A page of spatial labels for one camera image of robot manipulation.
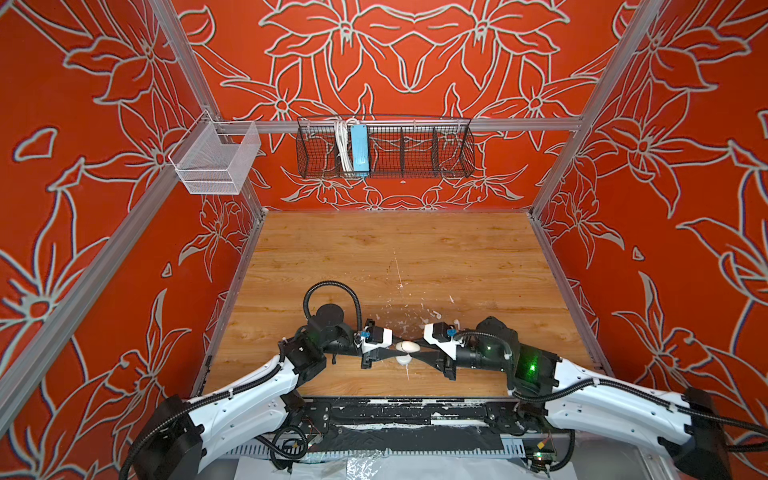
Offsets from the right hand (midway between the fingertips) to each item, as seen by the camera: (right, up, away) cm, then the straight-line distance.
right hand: (410, 346), depth 66 cm
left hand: (-1, 0, +1) cm, 2 cm away
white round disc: (0, -9, +15) cm, 18 cm away
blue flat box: (-13, +52, +24) cm, 59 cm away
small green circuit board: (+31, -28, +3) cm, 41 cm away
